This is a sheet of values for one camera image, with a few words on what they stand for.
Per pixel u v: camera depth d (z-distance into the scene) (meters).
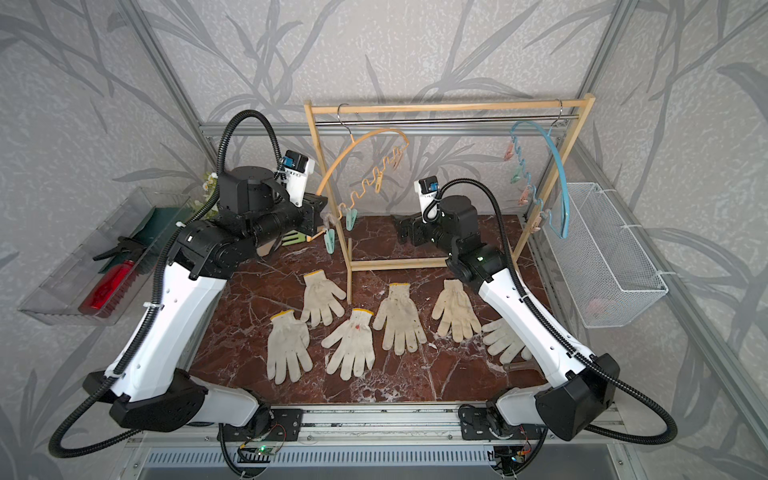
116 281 0.60
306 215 0.53
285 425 0.73
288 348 0.87
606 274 0.62
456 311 0.93
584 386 0.38
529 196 0.85
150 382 0.38
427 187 0.58
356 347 0.86
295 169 0.50
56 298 0.57
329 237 0.67
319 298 0.96
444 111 0.93
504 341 0.87
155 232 0.75
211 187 0.87
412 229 0.61
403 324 0.91
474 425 0.73
